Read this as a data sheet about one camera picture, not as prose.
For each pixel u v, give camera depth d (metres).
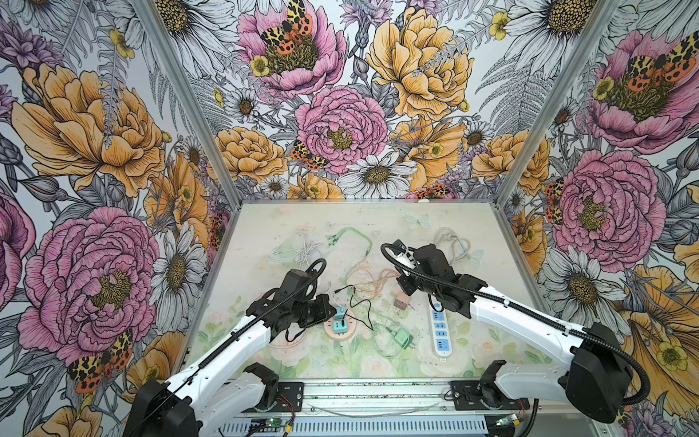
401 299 0.91
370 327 0.87
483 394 0.67
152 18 0.72
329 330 0.83
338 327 0.80
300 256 1.03
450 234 1.08
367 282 0.97
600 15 0.72
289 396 0.74
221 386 0.47
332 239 1.09
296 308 0.66
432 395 0.76
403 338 0.83
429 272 0.62
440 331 0.83
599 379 0.41
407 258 0.69
